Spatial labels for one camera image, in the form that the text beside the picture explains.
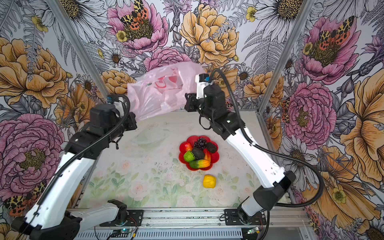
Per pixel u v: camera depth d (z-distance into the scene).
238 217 0.68
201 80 0.54
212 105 0.46
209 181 0.81
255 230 0.71
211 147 0.94
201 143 0.96
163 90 0.70
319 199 0.41
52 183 0.38
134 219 0.73
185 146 0.95
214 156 0.92
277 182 0.40
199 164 0.85
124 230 0.71
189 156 0.89
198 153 0.88
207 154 0.92
